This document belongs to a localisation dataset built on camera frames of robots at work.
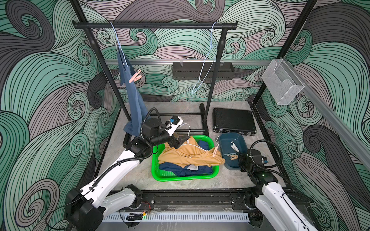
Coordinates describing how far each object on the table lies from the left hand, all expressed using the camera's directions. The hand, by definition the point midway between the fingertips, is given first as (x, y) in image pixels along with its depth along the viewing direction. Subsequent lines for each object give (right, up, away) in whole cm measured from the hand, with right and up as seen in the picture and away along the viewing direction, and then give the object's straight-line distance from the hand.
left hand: (183, 129), depth 70 cm
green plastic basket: (-14, -28, +12) cm, 33 cm away
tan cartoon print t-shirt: (+4, -15, +9) cm, 18 cm away
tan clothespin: (+32, -18, +14) cm, 39 cm away
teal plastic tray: (+33, -13, +22) cm, 42 cm away
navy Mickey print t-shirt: (0, -25, +10) cm, 27 cm away
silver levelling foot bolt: (+23, -10, +26) cm, 36 cm away
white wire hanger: (+3, -8, +9) cm, 12 cm away
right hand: (+32, -16, +14) cm, 38 cm away
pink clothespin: (+18, -12, +6) cm, 22 cm away
